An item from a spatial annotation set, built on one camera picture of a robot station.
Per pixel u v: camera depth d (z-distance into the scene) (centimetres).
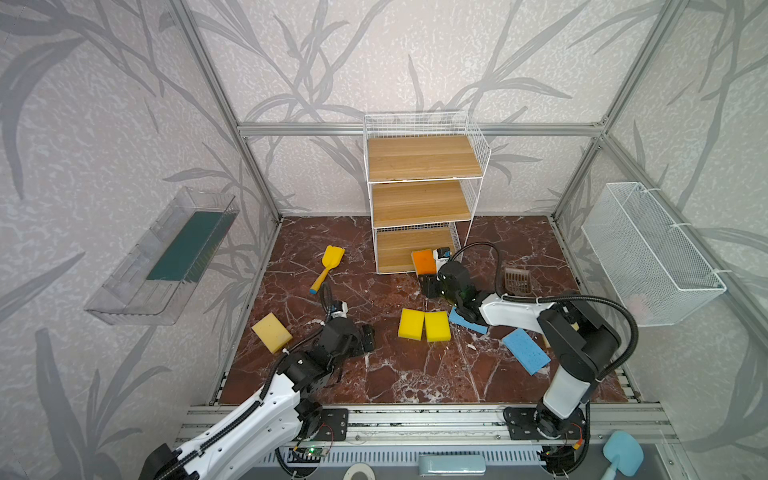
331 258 107
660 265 62
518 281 102
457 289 71
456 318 72
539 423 65
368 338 74
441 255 82
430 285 82
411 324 90
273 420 50
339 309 73
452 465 65
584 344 47
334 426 74
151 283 63
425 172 75
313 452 71
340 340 61
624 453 69
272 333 89
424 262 94
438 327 89
